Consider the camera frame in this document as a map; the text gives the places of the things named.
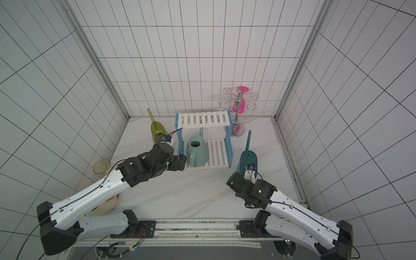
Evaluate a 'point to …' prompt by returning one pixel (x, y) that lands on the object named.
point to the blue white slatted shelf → (221, 154)
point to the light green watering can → (197, 150)
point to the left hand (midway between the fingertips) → (174, 161)
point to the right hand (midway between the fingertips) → (237, 187)
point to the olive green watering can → (157, 129)
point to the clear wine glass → (221, 101)
